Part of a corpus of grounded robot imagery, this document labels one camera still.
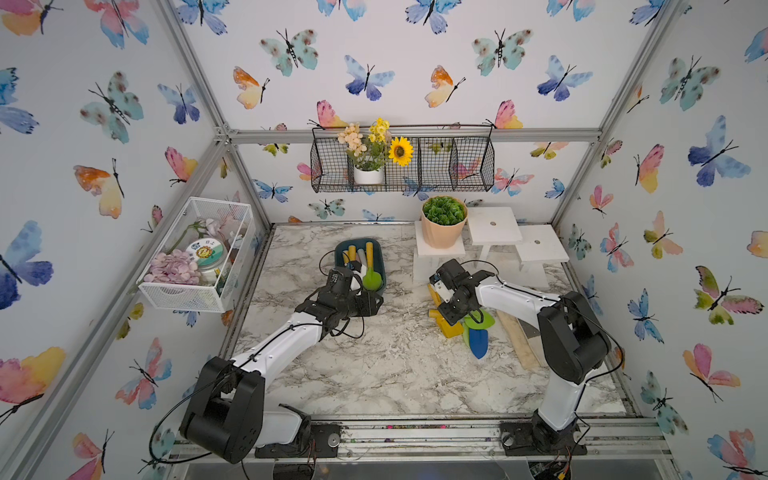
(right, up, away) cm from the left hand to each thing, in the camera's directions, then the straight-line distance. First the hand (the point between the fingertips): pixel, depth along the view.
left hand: (381, 297), depth 86 cm
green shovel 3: (+25, -5, -8) cm, 27 cm away
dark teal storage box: (-8, +16, +24) cm, 30 cm away
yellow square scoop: (+21, -11, +5) cm, 24 cm away
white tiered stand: (+48, +15, +9) cm, 51 cm away
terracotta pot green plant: (+18, +22, -1) cm, 28 cm away
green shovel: (-4, +4, +16) cm, 17 cm away
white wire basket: (-39, +20, -7) cm, 44 cm away
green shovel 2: (-11, +13, +21) cm, 27 cm away
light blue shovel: (-7, +9, +21) cm, 24 cm away
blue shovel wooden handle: (+29, -13, +5) cm, 32 cm away
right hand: (+23, -4, +8) cm, 24 cm away
